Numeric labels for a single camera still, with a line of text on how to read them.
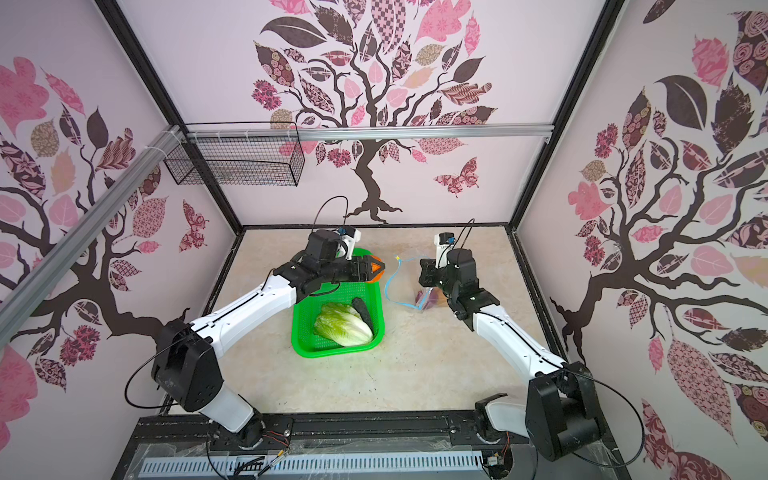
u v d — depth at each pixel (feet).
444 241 2.34
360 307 3.03
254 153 3.11
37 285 1.71
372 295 3.03
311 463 2.29
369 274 2.38
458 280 2.04
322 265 2.08
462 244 2.30
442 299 2.39
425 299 2.87
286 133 2.96
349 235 2.42
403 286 3.32
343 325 2.73
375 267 2.48
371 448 2.35
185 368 1.40
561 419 1.32
